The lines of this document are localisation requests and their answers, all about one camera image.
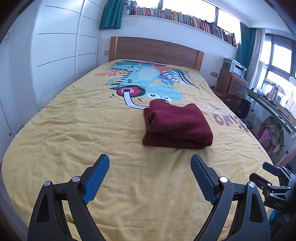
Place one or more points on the glass top desk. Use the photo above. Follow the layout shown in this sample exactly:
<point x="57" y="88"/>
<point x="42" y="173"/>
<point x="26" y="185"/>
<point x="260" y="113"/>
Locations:
<point x="266" y="102"/>

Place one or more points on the purple plastic stool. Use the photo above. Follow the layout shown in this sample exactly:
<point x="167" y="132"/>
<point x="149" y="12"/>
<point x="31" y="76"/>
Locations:
<point x="266" y="139"/>

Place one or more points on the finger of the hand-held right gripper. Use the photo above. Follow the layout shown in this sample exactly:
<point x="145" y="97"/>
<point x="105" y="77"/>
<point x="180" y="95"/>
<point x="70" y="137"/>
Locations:
<point x="260" y="180"/>
<point x="271" y="168"/>

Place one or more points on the maroon knitted sweater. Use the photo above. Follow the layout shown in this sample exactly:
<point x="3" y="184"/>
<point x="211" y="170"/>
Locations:
<point x="178" y="122"/>

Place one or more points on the brown jacket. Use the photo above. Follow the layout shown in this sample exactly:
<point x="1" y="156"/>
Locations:
<point x="275" y="129"/>

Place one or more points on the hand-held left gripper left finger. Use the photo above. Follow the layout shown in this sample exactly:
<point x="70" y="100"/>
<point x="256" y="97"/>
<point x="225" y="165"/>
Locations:
<point x="96" y="180"/>

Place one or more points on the teal curtain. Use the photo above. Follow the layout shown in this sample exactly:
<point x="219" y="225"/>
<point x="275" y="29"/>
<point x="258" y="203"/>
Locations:
<point x="111" y="14"/>
<point x="246" y="46"/>

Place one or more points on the red pole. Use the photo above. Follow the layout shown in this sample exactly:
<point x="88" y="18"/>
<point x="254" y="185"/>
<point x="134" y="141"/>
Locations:
<point x="291" y="157"/>

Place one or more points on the wall socket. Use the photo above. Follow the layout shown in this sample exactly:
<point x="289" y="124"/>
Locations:
<point x="214" y="74"/>

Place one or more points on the wooden drawer cabinet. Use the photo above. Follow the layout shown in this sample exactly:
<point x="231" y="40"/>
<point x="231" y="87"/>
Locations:
<point x="231" y="83"/>

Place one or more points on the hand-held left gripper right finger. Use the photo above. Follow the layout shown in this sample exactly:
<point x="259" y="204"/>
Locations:
<point x="204" y="180"/>

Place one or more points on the white wardrobe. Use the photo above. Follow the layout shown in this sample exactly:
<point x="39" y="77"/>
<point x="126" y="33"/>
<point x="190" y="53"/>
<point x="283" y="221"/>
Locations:
<point x="57" y="46"/>

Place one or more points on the row of books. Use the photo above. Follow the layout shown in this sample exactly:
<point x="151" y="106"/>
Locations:
<point x="180" y="16"/>

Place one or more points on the wooden headboard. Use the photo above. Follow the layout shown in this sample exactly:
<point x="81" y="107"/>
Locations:
<point x="157" y="49"/>

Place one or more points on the white desk lamp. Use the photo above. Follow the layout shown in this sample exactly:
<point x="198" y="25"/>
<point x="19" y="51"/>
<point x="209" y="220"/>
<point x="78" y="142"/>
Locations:
<point x="292" y="79"/>

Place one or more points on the white printer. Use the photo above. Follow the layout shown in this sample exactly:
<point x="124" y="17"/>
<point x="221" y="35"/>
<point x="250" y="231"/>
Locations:
<point x="232" y="67"/>

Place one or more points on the yellow printed bedspread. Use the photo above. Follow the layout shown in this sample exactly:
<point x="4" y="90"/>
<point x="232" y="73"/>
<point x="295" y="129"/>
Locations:
<point x="81" y="129"/>

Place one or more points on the black bag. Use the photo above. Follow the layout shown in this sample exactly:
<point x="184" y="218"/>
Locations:
<point x="244" y="109"/>

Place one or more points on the window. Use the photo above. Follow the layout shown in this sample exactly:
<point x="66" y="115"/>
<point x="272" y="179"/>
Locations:
<point x="281" y="53"/>

